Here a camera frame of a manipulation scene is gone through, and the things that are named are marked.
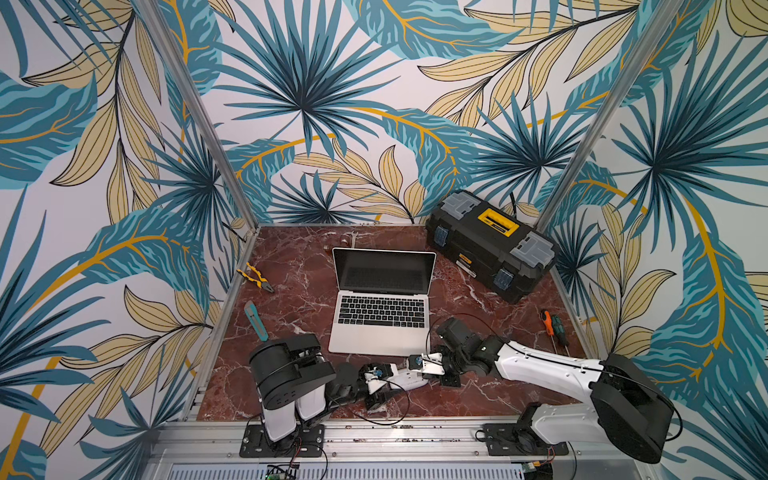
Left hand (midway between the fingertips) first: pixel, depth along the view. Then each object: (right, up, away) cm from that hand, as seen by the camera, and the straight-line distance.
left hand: (394, 381), depth 83 cm
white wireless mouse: (+4, +1, -1) cm, 4 cm away
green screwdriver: (+51, +12, +9) cm, 53 cm away
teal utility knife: (-43, +15, +11) cm, 47 cm away
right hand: (+6, +1, -1) cm, 7 cm away
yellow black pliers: (-47, +27, +20) cm, 58 cm away
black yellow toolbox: (+33, +37, +8) cm, 50 cm away
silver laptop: (-4, +20, +15) cm, 25 cm away
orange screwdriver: (+48, +13, +10) cm, 51 cm away
